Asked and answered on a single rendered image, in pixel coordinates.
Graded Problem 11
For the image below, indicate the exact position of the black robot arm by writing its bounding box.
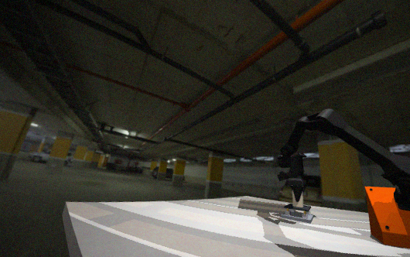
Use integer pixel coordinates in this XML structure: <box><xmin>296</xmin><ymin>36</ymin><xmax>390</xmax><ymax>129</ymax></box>
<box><xmin>278</xmin><ymin>108</ymin><xmax>410</xmax><ymax>211</ymax></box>

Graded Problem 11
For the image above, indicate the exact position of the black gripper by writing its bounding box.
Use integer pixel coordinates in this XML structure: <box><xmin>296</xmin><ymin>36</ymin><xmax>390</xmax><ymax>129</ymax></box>
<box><xmin>286</xmin><ymin>166</ymin><xmax>307</xmax><ymax>202</ymax></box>

